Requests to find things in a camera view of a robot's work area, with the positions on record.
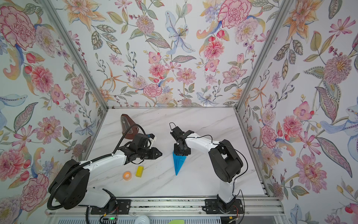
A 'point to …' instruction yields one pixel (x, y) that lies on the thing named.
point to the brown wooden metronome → (126, 123)
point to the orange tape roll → (127, 175)
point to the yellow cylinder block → (139, 171)
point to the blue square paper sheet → (179, 161)
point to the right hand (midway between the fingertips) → (178, 153)
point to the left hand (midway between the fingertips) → (162, 155)
